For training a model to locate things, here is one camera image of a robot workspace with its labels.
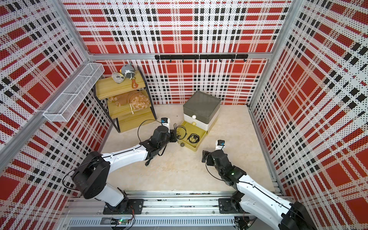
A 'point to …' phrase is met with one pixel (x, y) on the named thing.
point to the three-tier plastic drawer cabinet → (200, 113)
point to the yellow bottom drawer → (190, 129)
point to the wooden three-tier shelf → (124, 118)
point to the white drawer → (199, 122)
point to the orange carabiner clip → (134, 85)
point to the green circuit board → (122, 221)
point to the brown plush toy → (137, 100)
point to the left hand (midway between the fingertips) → (178, 129)
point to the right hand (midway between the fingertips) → (211, 152)
